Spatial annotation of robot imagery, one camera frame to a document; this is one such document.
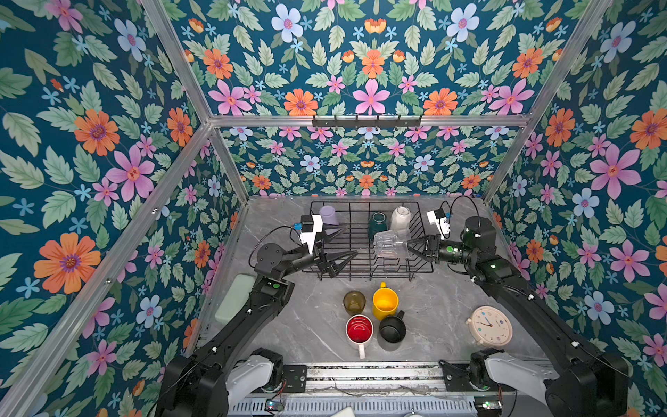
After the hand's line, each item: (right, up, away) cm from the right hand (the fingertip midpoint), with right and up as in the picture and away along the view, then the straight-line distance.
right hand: (406, 245), depth 70 cm
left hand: (-15, +2, -8) cm, 17 cm away
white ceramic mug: (+4, +8, +27) cm, 28 cm away
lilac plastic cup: (-24, +9, +25) cm, 36 cm away
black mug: (-2, -28, +12) cm, 31 cm away
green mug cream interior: (-5, +6, +25) cm, 26 cm away
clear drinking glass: (-4, +1, -3) cm, 5 cm away
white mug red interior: (-12, -28, +12) cm, 33 cm away
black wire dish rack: (-13, +9, +43) cm, 46 cm away
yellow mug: (-3, -22, +18) cm, 28 cm away
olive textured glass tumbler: (-14, -21, +18) cm, 31 cm away
